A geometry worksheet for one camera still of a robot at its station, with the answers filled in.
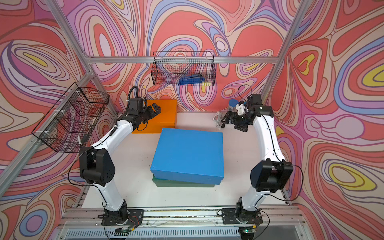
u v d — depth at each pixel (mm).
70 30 766
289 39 790
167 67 949
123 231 704
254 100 624
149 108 802
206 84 840
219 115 1150
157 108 822
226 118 724
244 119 653
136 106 692
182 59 868
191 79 902
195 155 727
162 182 763
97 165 479
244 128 727
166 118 1102
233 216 732
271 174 441
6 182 506
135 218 722
